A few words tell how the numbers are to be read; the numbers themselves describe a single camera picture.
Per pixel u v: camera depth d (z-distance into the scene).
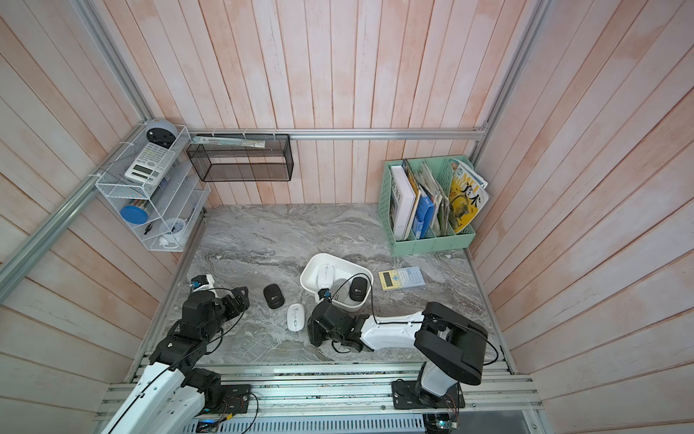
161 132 0.80
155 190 0.74
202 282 0.69
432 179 0.95
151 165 0.78
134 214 0.76
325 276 0.96
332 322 0.65
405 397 0.73
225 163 1.07
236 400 0.73
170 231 0.84
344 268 1.00
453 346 0.44
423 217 0.95
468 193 0.99
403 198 0.89
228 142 0.90
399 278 0.96
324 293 0.78
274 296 0.91
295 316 0.86
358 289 0.92
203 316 0.59
